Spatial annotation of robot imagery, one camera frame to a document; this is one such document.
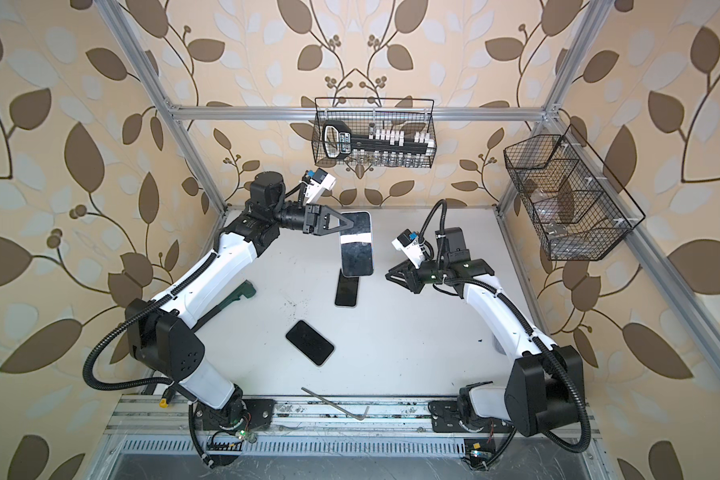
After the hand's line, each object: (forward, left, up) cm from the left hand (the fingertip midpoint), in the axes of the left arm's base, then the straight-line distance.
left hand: (351, 225), depth 64 cm
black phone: (-2, -1, -4) cm, 5 cm away
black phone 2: (+5, +4, -38) cm, 39 cm away
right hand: (0, -10, -19) cm, 22 cm away
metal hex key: (-30, -4, -39) cm, 50 cm away
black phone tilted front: (-12, +13, -40) cm, 43 cm away
